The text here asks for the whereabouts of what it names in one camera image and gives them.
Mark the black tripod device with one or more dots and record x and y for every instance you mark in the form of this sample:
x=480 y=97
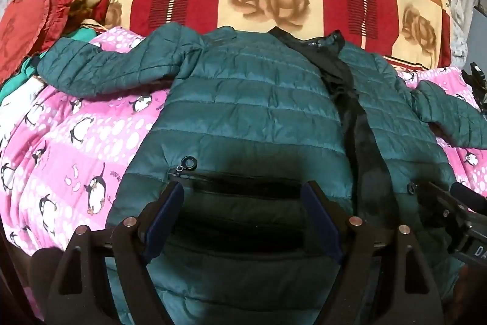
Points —
x=475 y=79

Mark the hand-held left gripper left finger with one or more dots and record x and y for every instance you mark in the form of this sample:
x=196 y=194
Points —
x=164 y=220

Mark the green cloth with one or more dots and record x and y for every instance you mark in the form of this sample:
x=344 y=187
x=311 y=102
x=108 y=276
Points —
x=21 y=73

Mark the red heart-shaped ruffled pillow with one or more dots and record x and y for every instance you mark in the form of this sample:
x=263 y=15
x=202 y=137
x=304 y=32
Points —
x=26 y=28

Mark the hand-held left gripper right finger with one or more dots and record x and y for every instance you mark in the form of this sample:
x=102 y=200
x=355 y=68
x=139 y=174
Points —
x=322 y=222

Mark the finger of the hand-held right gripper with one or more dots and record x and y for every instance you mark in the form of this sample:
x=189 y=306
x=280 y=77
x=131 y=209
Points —
x=441 y=205

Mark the green quilted puffer jacket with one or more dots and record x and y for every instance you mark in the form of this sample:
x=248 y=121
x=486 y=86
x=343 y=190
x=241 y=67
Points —
x=247 y=100

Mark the pink penguin print blanket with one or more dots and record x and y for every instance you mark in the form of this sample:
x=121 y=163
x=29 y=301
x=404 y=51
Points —
x=76 y=142

